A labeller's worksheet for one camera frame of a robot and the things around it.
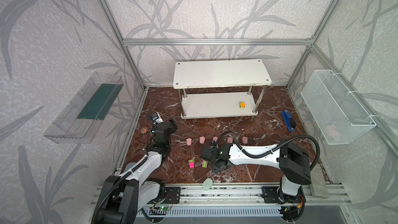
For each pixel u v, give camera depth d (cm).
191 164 81
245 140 91
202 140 91
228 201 73
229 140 91
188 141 91
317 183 75
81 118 64
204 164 81
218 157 58
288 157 50
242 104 99
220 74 81
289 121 96
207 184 75
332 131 74
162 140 65
